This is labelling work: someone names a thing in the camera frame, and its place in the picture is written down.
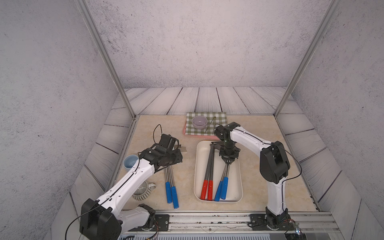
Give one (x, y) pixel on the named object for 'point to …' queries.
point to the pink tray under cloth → (205, 137)
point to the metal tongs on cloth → (209, 124)
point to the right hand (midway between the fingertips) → (226, 162)
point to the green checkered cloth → (221, 119)
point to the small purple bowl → (199, 122)
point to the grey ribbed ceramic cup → (143, 191)
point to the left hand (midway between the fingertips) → (182, 157)
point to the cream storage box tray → (235, 182)
